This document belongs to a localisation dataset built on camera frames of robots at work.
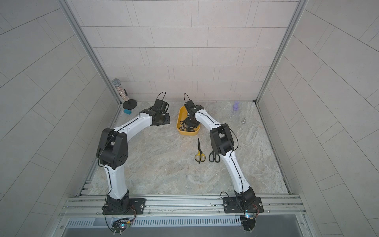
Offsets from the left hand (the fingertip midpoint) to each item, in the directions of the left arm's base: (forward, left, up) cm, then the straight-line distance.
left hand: (169, 117), depth 98 cm
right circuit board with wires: (-56, -43, -6) cm, 71 cm away
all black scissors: (-24, -29, -7) cm, 38 cm away
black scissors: (-4, -11, -6) cm, 13 cm away
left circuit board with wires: (-57, +16, -6) cm, 60 cm away
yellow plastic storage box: (+7, -9, -6) cm, 13 cm away
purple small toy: (+14, -48, -3) cm, 50 cm away
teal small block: (+10, +33, -6) cm, 35 cm away
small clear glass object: (+1, -52, -5) cm, 52 cm away
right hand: (+3, -16, -9) cm, 18 cm away
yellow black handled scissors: (-25, -21, -6) cm, 33 cm away
